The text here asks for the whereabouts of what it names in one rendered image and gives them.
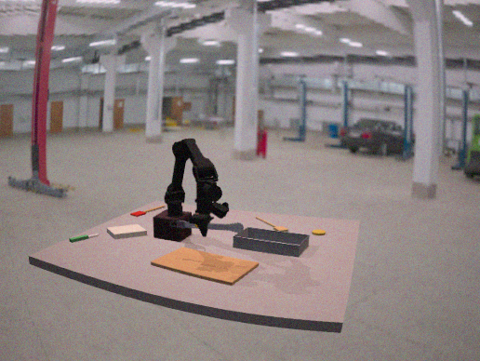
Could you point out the beige flat board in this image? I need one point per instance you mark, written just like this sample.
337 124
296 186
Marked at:
126 231

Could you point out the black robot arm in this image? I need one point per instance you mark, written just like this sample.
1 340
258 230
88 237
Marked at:
206 185

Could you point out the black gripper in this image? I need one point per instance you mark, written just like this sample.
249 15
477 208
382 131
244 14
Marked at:
202 219

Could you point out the light brown wooden board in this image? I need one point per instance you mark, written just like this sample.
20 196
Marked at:
216 268

